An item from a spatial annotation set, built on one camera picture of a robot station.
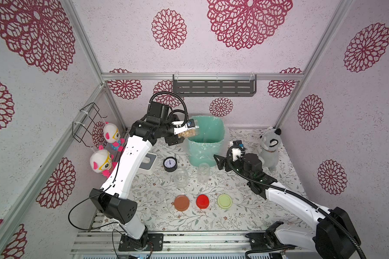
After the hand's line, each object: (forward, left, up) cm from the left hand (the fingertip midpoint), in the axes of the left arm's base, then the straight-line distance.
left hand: (177, 128), depth 75 cm
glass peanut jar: (-9, 0, -33) cm, 34 cm away
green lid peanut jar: (-4, -7, +1) cm, 8 cm away
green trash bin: (+10, -17, -22) cm, 29 cm away
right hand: (-6, -21, -10) cm, 24 cm away
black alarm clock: (-1, +7, -30) cm, 31 cm away
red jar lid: (-24, -12, -31) cm, 40 cm away
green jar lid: (-23, -24, -32) cm, 46 cm away
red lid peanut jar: (-6, -13, -33) cm, 36 cm away
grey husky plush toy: (+2, -49, -19) cm, 53 cm away
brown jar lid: (-24, -1, -32) cm, 40 cm away
